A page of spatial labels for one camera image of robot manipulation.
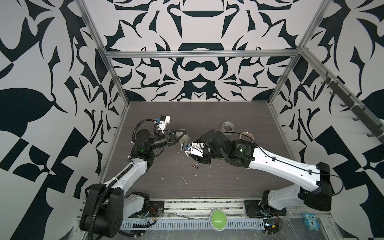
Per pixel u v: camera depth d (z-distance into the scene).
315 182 0.40
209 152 0.56
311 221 0.70
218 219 0.70
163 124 0.70
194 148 0.54
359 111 0.58
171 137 0.66
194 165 0.88
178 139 0.69
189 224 0.71
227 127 1.05
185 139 0.70
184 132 0.70
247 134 1.00
